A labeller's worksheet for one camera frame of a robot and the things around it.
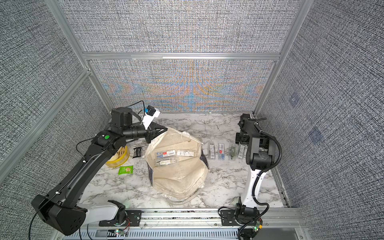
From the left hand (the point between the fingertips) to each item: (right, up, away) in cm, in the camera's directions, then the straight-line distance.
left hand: (168, 127), depth 67 cm
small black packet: (-24, -16, +28) cm, 41 cm away
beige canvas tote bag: (+4, -29, +10) cm, 31 cm away
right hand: (+46, -8, +32) cm, 57 cm away
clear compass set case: (+24, -15, +30) cm, 41 cm away
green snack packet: (-29, -25, +21) cm, 44 cm away
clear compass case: (+43, -16, +30) cm, 55 cm away
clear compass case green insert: (+37, -17, +28) cm, 49 cm away
